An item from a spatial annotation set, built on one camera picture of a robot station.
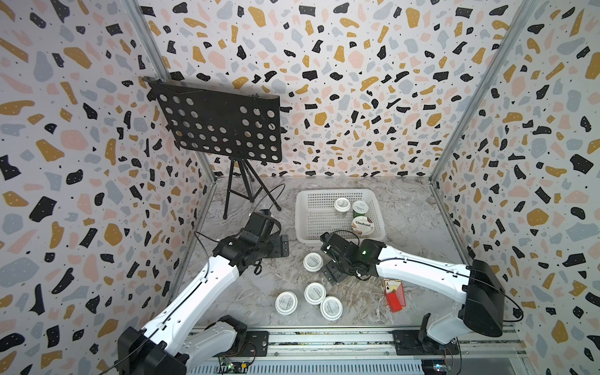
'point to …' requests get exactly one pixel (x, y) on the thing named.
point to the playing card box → (394, 285)
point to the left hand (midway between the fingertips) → (279, 243)
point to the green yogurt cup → (359, 208)
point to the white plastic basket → (315, 212)
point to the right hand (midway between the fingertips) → (334, 267)
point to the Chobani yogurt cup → (362, 226)
